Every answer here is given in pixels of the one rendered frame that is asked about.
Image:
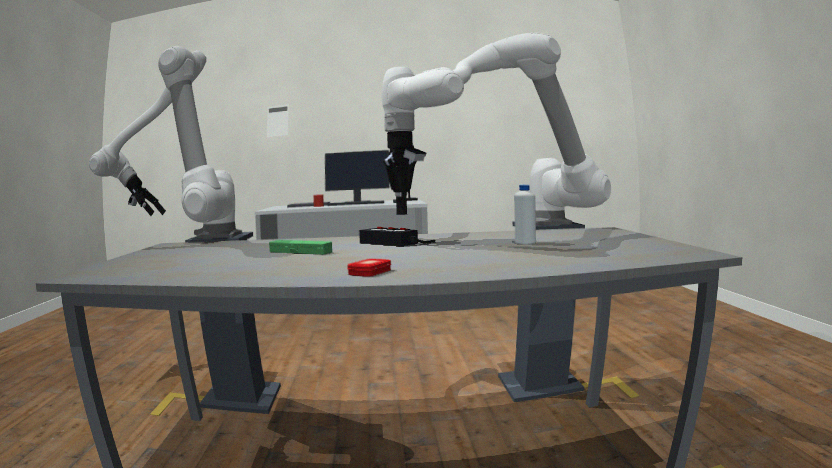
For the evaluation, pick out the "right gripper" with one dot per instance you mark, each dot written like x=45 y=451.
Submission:
x=138 y=192

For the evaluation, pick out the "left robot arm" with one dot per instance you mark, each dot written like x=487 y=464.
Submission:
x=579 y=182

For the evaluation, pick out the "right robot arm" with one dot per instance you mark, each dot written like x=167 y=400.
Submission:
x=206 y=199

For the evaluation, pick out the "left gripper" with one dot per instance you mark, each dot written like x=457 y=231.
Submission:
x=400 y=177

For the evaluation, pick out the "white bottle with blue cap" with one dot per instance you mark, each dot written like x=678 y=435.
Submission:
x=525 y=216

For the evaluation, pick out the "black power strip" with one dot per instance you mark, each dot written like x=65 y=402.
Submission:
x=390 y=236

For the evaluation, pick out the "red rectangular tin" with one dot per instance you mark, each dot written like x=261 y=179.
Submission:
x=369 y=267

